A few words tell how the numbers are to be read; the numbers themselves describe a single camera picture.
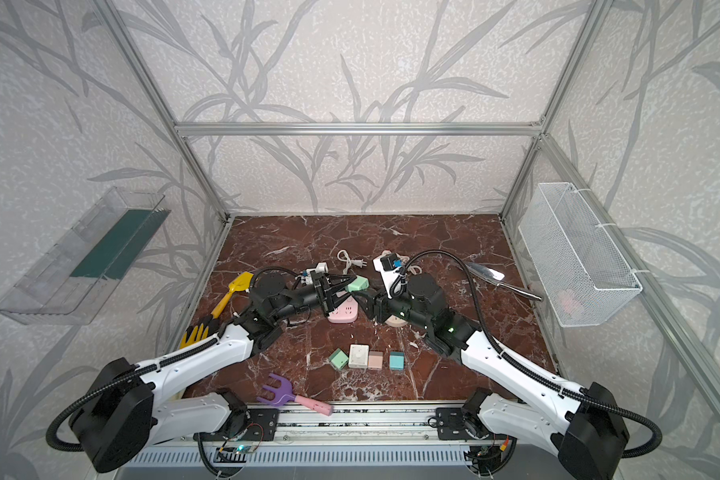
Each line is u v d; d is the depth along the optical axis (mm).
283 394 770
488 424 609
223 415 615
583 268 612
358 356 824
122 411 402
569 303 722
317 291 642
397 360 825
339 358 826
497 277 987
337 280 681
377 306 619
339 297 690
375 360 828
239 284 983
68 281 638
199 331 865
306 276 735
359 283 684
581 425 393
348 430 737
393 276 619
